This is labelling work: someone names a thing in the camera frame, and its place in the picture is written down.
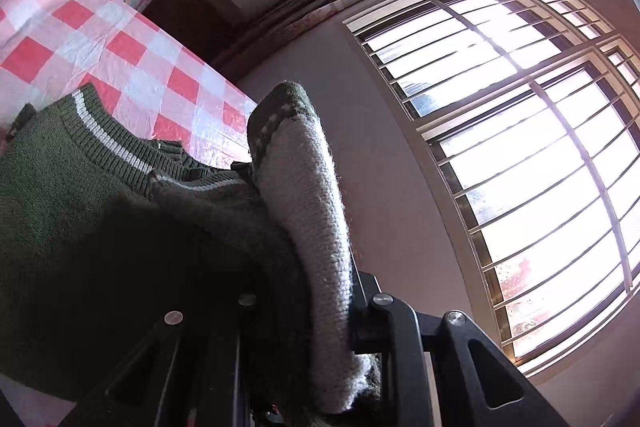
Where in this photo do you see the green and white knit sweater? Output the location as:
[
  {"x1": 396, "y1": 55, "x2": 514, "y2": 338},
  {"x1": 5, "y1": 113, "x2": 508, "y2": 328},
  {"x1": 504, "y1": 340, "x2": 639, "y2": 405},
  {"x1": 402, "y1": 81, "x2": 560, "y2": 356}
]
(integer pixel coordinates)
[{"x1": 1, "y1": 82, "x2": 381, "y2": 423}]

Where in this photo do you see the barred window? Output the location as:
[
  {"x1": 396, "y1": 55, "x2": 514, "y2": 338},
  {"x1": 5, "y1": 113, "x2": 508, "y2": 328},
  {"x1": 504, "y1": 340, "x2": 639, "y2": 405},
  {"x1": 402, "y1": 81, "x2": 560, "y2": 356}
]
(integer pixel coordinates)
[{"x1": 346, "y1": 0, "x2": 639, "y2": 376}]

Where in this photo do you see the wooden nightstand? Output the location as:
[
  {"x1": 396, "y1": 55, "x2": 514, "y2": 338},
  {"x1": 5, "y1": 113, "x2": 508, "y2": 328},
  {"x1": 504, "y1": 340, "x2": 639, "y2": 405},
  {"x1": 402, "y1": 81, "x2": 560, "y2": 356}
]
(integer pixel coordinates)
[{"x1": 142, "y1": 0, "x2": 245, "y2": 63}]

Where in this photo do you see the pink checkered bed sheet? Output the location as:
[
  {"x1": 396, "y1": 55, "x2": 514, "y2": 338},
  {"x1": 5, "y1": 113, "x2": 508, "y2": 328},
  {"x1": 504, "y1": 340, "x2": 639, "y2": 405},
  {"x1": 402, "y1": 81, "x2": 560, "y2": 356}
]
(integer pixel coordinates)
[{"x1": 1, "y1": 0, "x2": 255, "y2": 426}]

